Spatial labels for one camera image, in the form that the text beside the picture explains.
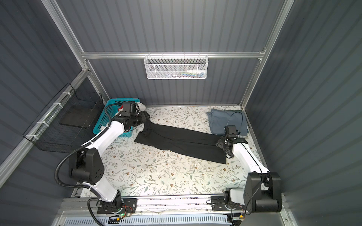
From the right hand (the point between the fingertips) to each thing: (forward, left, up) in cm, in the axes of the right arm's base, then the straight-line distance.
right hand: (226, 147), depth 88 cm
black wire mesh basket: (+3, +87, +24) cm, 90 cm away
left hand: (+16, +51, +12) cm, 55 cm away
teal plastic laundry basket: (+20, +86, +2) cm, 88 cm away
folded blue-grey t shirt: (+25, 0, -2) cm, 25 cm away
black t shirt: (+3, +16, -5) cm, 17 cm away
